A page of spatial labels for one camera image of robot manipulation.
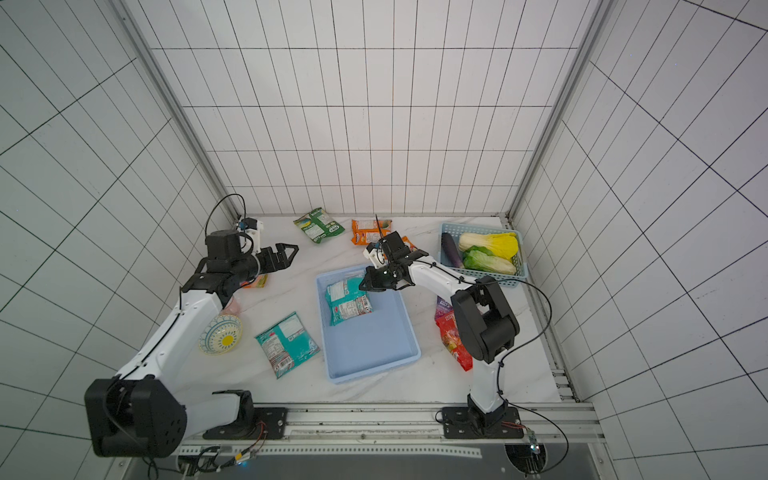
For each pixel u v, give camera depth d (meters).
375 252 0.84
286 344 0.85
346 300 0.89
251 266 0.68
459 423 0.73
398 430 0.73
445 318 0.87
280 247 0.73
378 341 0.86
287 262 0.74
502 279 0.50
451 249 1.06
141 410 0.39
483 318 0.50
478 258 0.97
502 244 1.00
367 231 1.12
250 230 0.71
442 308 0.92
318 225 1.14
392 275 0.70
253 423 0.70
